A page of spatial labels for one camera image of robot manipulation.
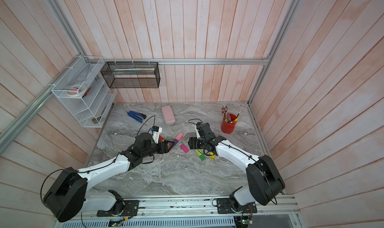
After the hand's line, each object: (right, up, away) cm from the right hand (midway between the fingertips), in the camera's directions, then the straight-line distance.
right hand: (191, 141), depth 89 cm
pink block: (-8, +1, +12) cm, 14 cm away
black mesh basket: (-43, +46, +17) cm, 65 cm away
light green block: (+4, -5, -9) cm, 11 cm away
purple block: (-10, -2, +9) cm, 14 cm away
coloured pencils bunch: (+23, +16, +4) cm, 28 cm away
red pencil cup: (+24, +8, +7) cm, 26 cm away
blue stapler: (-42, +16, +21) cm, 50 cm away
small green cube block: (+7, -10, +2) cm, 12 cm away
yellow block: (+13, -10, +1) cm, 16 cm away
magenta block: (-4, -5, +5) cm, 9 cm away
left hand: (-13, -2, -5) cm, 14 cm away
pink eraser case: (-16, +15, +18) cm, 29 cm away
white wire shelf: (-55, +18, -11) cm, 59 cm away
